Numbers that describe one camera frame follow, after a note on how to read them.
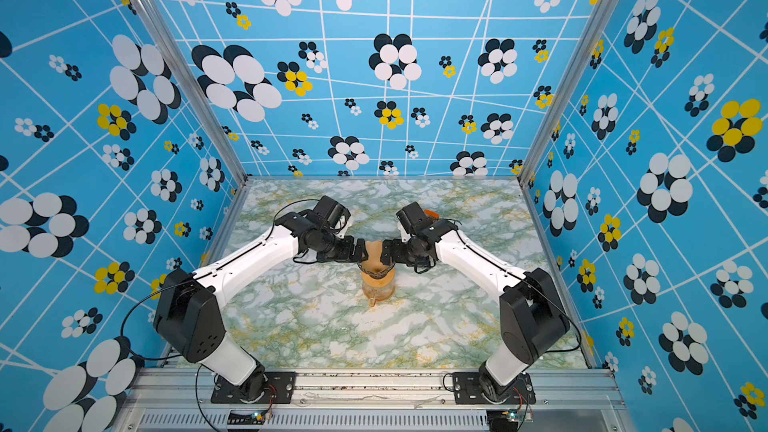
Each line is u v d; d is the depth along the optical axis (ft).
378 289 2.98
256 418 2.30
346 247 2.46
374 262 2.71
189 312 1.40
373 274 2.72
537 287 1.46
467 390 2.38
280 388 2.42
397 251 2.48
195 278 1.50
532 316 1.43
